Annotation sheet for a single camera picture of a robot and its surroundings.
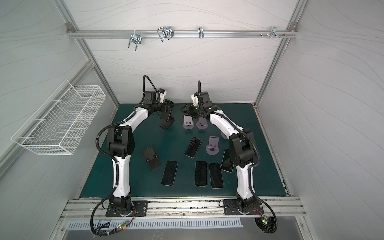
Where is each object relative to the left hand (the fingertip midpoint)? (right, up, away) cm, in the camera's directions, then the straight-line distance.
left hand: (170, 102), depth 103 cm
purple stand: (+28, -31, -12) cm, 43 cm away
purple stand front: (+37, -24, -1) cm, 44 cm away
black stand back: (-4, -16, +3) cm, 17 cm away
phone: (-6, -10, +5) cm, 12 cm away
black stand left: (-9, -35, -16) cm, 39 cm away
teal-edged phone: (+21, -42, -23) cm, 52 cm away
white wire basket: (-46, -14, -36) cm, 60 cm away
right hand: (+11, -4, -13) cm, 17 cm away
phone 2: (+3, -43, -18) cm, 47 cm away
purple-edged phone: (+29, -45, -19) cm, 57 cm away
